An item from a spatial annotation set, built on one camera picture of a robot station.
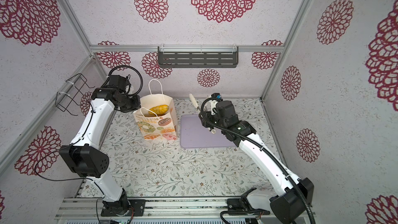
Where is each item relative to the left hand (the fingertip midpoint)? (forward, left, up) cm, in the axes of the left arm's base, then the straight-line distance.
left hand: (140, 108), depth 83 cm
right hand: (-8, -33, +6) cm, 35 cm away
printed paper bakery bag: (-8, -10, +1) cm, 13 cm away
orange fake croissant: (+5, -8, -7) cm, 12 cm away
